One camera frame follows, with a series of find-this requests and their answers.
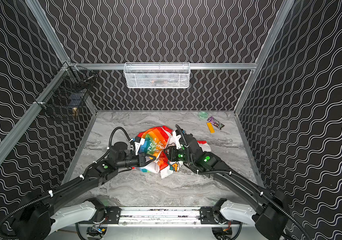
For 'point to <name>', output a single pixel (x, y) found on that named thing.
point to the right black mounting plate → (208, 216)
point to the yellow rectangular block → (211, 129)
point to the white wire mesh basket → (156, 75)
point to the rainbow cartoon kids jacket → (157, 140)
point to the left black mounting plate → (108, 215)
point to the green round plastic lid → (203, 115)
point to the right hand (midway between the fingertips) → (166, 151)
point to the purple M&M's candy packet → (215, 123)
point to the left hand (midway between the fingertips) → (159, 159)
